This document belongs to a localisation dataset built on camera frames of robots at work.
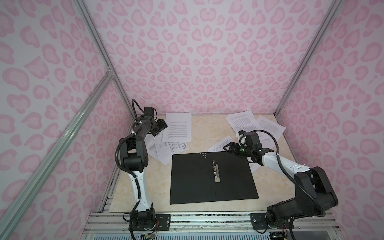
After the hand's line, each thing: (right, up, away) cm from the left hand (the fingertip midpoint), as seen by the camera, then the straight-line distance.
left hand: (164, 125), depth 102 cm
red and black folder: (+26, -31, -14) cm, 43 cm away
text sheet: (+9, -2, +10) cm, 13 cm away
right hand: (+40, -13, -15) cm, 45 cm away
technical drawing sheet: (+1, -16, -2) cm, 16 cm away
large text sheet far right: (+58, +3, +14) cm, 60 cm away
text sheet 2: (+57, -26, -12) cm, 64 cm away
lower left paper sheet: (-8, -16, -1) cm, 18 cm away
